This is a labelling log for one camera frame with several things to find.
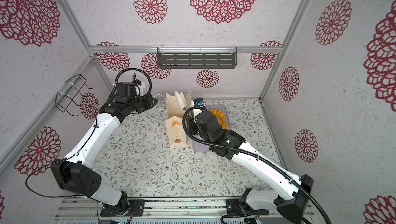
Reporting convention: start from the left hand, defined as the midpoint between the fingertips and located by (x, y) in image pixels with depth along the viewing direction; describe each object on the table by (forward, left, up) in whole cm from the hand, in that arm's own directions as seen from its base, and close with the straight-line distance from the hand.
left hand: (157, 103), depth 79 cm
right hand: (-12, -17, +6) cm, 22 cm away
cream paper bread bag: (-7, -9, -5) cm, 12 cm away
